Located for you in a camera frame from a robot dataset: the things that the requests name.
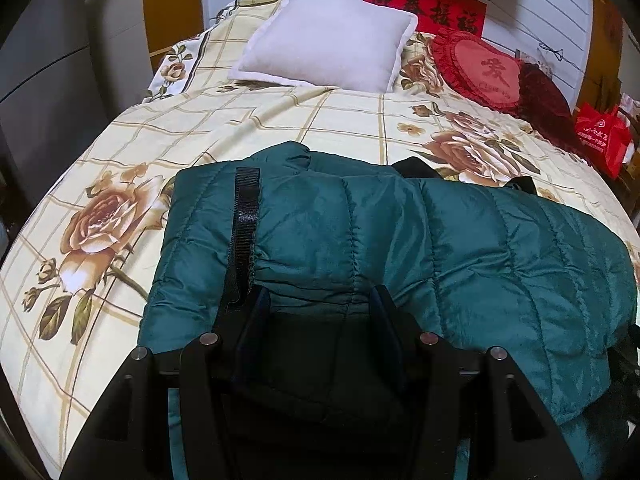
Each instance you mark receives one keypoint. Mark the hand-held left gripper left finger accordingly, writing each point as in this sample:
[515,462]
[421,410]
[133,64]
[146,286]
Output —
[252,320]

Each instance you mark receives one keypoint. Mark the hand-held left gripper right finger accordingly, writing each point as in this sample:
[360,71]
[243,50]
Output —
[387,320]

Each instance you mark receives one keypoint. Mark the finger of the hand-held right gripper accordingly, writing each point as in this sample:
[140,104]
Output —
[630,350]

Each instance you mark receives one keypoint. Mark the green puffer jacket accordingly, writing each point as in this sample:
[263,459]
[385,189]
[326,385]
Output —
[450,240]

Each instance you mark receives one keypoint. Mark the bed with floral sheet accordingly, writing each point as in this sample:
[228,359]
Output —
[250,125]

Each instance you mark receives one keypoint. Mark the red plastic bag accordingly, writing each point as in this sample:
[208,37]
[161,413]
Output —
[600,135]

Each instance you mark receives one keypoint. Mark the dark red cushion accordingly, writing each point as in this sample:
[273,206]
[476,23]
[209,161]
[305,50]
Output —
[545,100]

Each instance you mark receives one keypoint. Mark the red heart-shaped pillow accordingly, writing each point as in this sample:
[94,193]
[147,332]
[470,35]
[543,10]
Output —
[480,70]

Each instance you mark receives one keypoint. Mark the white pillow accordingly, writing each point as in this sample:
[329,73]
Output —
[325,40]

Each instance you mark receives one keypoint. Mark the wooden door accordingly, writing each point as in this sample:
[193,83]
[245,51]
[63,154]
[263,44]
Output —
[170,5]
[600,45]

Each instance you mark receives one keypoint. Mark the grey wardrobe cabinet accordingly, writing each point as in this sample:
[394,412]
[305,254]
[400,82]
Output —
[50,60]

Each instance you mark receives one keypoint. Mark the red wall banner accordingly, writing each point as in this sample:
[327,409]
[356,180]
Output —
[425,5]

